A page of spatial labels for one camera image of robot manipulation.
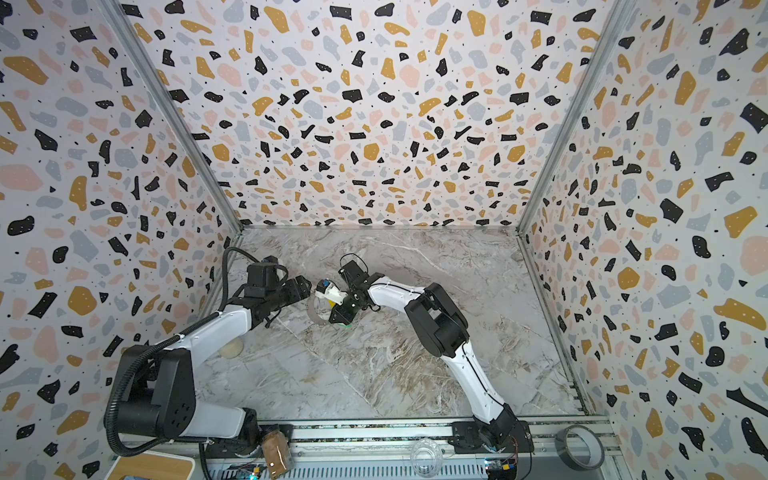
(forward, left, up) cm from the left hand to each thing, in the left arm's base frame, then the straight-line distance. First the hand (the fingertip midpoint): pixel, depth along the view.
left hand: (304, 282), depth 90 cm
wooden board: (-44, +27, -7) cm, 52 cm away
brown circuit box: (-43, 0, -8) cm, 43 cm away
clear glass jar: (-44, -35, -11) cm, 57 cm away
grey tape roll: (-42, -75, -8) cm, 86 cm away
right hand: (-6, -7, -9) cm, 13 cm away
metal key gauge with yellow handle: (-2, -2, -12) cm, 13 cm away
